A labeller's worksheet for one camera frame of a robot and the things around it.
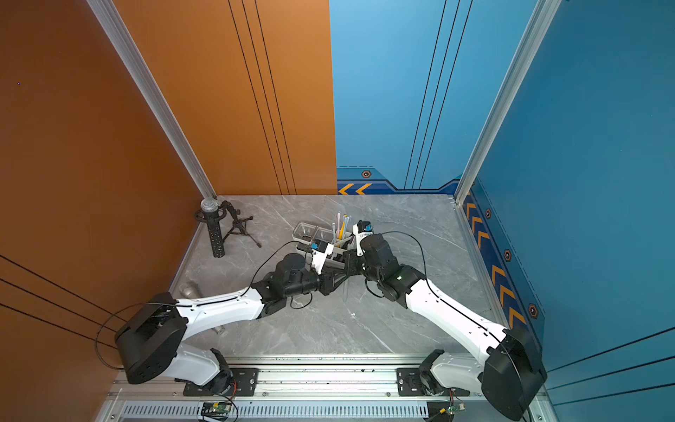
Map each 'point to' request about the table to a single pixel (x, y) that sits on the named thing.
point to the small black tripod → (238, 226)
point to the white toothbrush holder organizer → (305, 234)
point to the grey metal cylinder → (189, 290)
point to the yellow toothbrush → (342, 229)
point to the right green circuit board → (460, 406)
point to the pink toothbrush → (338, 226)
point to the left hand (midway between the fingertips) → (348, 270)
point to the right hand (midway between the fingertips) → (344, 253)
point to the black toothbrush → (350, 241)
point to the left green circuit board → (216, 407)
